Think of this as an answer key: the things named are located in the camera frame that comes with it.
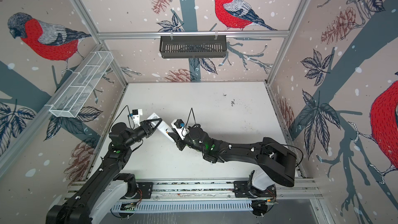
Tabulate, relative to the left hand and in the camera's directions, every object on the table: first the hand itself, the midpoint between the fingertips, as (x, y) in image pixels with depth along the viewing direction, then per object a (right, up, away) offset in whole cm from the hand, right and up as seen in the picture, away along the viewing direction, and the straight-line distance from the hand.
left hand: (160, 121), depth 73 cm
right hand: (+4, -6, +1) cm, 7 cm away
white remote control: (+1, -3, +1) cm, 3 cm away
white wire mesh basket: (-43, +18, +5) cm, 47 cm away
